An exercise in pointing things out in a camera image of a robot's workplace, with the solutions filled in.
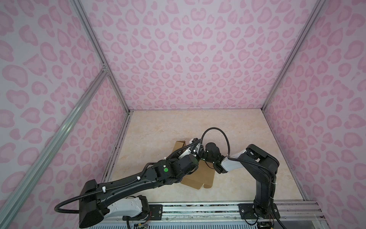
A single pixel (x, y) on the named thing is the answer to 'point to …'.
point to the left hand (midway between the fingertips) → (183, 156)
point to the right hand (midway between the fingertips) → (188, 150)
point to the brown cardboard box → (205, 175)
